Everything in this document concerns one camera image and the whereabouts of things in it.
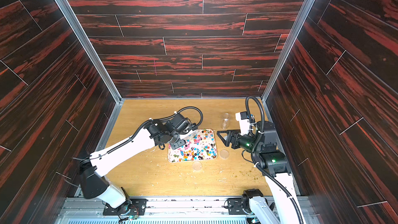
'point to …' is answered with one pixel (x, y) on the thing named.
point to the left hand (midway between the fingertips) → (181, 137)
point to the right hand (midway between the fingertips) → (226, 130)
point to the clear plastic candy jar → (225, 121)
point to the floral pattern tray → (201, 146)
